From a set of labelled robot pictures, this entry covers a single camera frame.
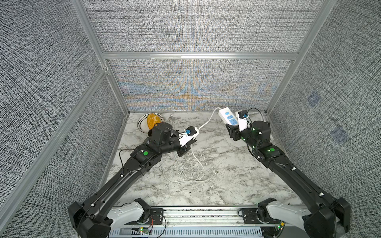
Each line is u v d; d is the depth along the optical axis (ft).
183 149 1.92
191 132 1.78
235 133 2.20
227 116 2.46
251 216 2.41
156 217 2.40
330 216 1.24
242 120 2.06
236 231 2.30
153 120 3.48
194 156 3.11
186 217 2.45
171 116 3.83
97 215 1.25
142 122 3.62
